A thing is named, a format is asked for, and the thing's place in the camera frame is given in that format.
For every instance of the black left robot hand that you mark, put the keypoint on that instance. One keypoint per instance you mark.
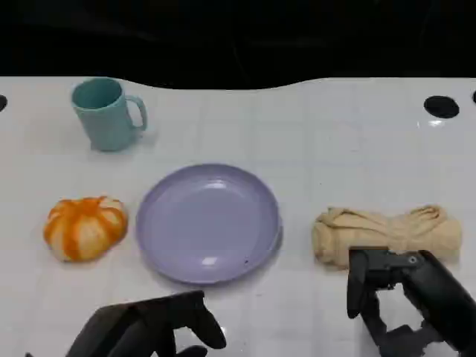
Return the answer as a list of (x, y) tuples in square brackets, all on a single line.
[(148, 323)]

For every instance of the pale green mug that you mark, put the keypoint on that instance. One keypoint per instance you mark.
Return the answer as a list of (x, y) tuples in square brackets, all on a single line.
[(108, 122)]

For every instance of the orange and white bread roll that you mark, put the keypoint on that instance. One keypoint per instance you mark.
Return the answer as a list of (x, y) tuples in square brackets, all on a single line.
[(85, 230)]

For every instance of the beige towel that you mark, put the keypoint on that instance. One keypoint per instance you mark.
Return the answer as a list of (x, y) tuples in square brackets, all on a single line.
[(372, 230)]

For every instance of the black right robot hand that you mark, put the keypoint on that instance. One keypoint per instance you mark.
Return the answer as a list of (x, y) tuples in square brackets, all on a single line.
[(435, 290)]

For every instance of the lilac plate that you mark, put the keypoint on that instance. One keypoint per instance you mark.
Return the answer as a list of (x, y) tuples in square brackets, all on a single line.
[(208, 227)]

